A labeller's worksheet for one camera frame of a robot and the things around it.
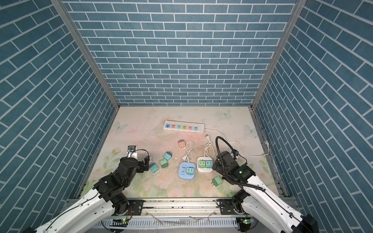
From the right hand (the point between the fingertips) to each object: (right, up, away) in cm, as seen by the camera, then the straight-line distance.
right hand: (220, 167), depth 82 cm
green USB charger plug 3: (-33, +1, +5) cm, 34 cm away
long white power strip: (-22, +22, +23) cm, 39 cm away
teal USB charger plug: (-6, +1, +1) cm, 6 cm away
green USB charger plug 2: (-2, -8, -1) cm, 8 cm away
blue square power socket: (-19, -1, -3) cm, 19 cm away
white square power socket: (-9, -3, +3) cm, 10 cm away
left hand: (-42, +6, -2) cm, 43 cm away
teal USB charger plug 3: (-39, -2, +4) cm, 39 cm away
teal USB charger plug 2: (-32, +4, +10) cm, 33 cm away
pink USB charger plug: (-23, +11, +14) cm, 29 cm away
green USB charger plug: (-10, +1, 0) cm, 11 cm away
